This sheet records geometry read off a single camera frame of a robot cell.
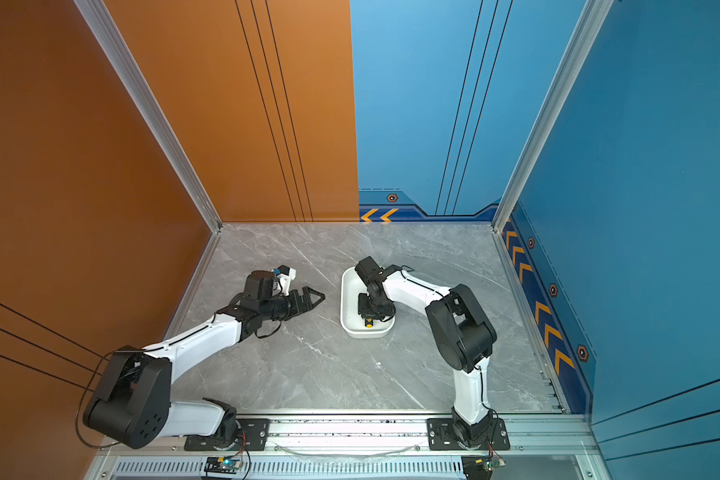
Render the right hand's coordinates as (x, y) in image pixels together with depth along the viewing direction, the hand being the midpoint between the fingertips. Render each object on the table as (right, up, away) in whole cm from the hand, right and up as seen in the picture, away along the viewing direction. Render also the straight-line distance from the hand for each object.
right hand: (363, 316), depth 93 cm
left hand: (-13, +7, -6) cm, 16 cm away
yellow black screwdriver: (+2, -1, -4) cm, 4 cm away
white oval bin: (-4, +9, +8) cm, 13 cm away
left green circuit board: (-33, -31, -22) cm, 50 cm away
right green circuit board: (+28, -31, -23) cm, 48 cm away
